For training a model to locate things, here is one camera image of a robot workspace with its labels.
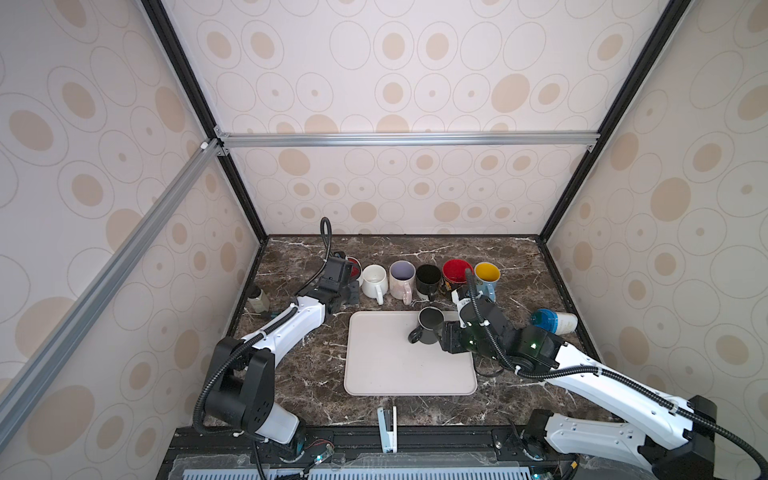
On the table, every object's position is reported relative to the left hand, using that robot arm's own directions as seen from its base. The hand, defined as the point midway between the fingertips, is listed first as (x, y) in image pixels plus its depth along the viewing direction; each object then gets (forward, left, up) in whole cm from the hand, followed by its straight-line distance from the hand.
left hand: (358, 281), depth 89 cm
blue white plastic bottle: (-10, -59, -6) cm, 60 cm away
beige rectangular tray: (-19, -7, -13) cm, 25 cm away
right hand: (-18, -23, +5) cm, 29 cm away
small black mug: (-10, -21, -4) cm, 24 cm away
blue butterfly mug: (+7, -41, -6) cm, 42 cm away
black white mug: (+3, -22, -4) cm, 22 cm away
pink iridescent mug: (+4, -13, -4) cm, 15 cm away
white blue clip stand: (-39, -9, -10) cm, 42 cm away
